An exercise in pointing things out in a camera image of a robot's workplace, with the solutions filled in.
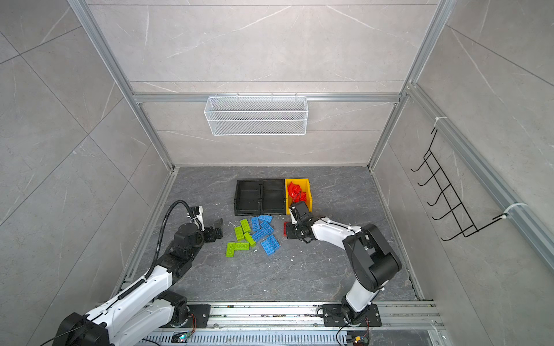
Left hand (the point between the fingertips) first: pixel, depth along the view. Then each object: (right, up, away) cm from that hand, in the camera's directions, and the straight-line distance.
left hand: (210, 216), depth 84 cm
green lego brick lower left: (+7, -15, +6) cm, 18 cm away
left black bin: (+11, +5, +27) cm, 29 cm away
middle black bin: (+24, +6, +28) cm, 37 cm away
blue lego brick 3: (+19, -9, +9) cm, 23 cm away
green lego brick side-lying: (+14, -10, +6) cm, 19 cm away
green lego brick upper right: (+12, -6, +11) cm, 17 cm away
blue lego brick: (+17, -6, +11) cm, 21 cm away
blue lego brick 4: (+25, -13, +6) cm, 28 cm away
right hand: (+32, -8, +10) cm, 34 cm away
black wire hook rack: (+84, +9, -15) cm, 86 cm away
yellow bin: (+40, +13, +22) cm, 47 cm away
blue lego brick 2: (+22, -6, +11) cm, 25 cm away
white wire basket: (+2, +45, +16) cm, 48 cm away
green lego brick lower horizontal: (+11, -14, +6) cm, 19 cm away
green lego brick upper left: (+10, -8, +8) cm, 16 cm away
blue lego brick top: (+22, -3, +14) cm, 26 cm away
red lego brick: (+35, +8, +17) cm, 40 cm away
